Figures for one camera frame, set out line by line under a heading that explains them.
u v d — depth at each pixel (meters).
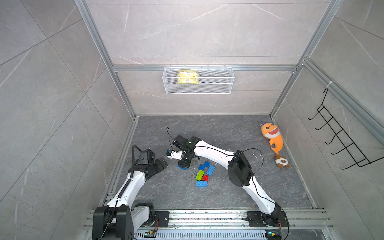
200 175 0.86
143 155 0.67
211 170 0.89
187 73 0.88
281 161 0.90
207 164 0.91
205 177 0.86
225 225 0.73
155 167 0.78
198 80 0.88
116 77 0.95
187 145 0.68
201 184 0.84
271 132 1.01
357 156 0.61
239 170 0.56
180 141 0.73
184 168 0.91
